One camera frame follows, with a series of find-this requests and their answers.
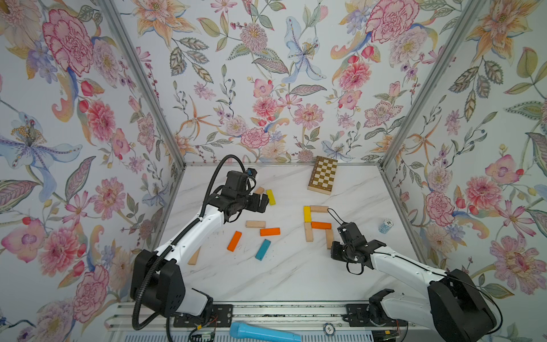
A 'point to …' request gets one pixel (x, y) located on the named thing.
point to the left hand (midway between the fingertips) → (262, 196)
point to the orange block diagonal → (234, 241)
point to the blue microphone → (243, 330)
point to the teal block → (263, 249)
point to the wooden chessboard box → (322, 175)
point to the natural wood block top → (319, 209)
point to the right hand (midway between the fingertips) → (331, 248)
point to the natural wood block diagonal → (329, 238)
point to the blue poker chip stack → (385, 226)
